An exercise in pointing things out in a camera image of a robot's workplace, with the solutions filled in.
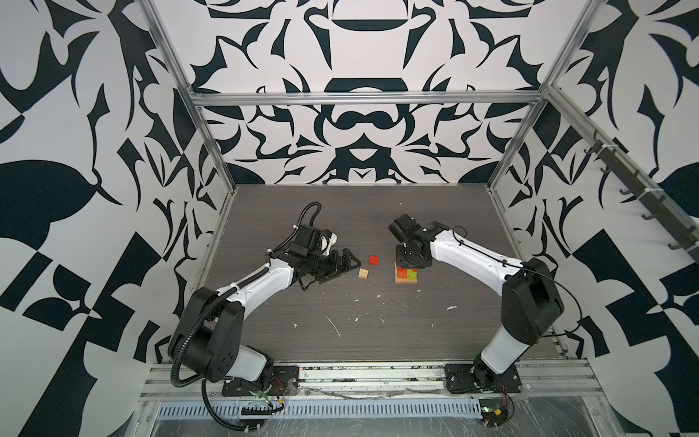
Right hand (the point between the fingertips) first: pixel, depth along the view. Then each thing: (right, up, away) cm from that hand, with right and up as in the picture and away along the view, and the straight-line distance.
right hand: (406, 259), depth 88 cm
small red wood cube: (-10, -2, +9) cm, 14 cm away
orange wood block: (0, -5, +4) cm, 7 cm away
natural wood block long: (0, -8, +3) cm, 8 cm away
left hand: (-17, -1, -5) cm, 17 cm away
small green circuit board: (+19, -36, -17) cm, 44 cm away
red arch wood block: (+3, -4, +1) cm, 5 cm away
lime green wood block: (+2, -6, +4) cm, 7 cm away
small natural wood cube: (-13, -6, +6) cm, 16 cm away
